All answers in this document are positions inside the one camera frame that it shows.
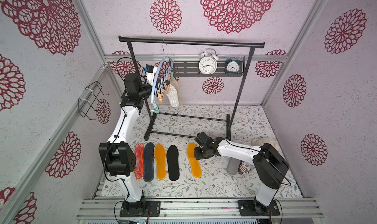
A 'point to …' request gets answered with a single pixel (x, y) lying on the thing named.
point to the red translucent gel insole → (139, 149)
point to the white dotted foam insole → (172, 154)
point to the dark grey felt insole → (148, 171)
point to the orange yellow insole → (159, 152)
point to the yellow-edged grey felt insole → (196, 170)
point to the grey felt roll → (232, 166)
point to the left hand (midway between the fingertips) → (167, 82)
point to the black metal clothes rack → (231, 121)
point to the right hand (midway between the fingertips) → (194, 154)
